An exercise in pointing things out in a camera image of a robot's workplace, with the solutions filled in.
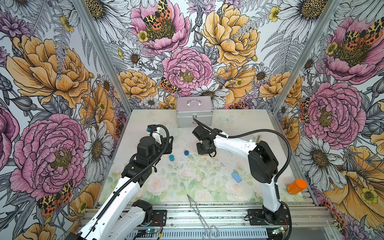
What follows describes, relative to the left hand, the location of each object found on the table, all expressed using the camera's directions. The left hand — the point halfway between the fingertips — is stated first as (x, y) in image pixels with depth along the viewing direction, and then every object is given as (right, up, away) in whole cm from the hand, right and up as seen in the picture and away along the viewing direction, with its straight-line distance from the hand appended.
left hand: (170, 142), depth 76 cm
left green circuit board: (-8, -41, -5) cm, 42 cm away
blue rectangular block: (+36, -21, +11) cm, 43 cm away
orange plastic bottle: (+63, -22, -1) cm, 67 cm away
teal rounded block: (-2, -12, +18) cm, 22 cm away
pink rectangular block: (+18, -8, +7) cm, 21 cm away
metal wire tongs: (+21, -41, -5) cm, 46 cm away
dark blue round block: (+7, -9, +20) cm, 23 cm away
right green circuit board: (+51, -41, -5) cm, 66 cm away
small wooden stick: (+56, -1, +29) cm, 63 cm away
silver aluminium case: (+16, +20, +27) cm, 37 cm away
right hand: (+18, -9, +15) cm, 25 cm away
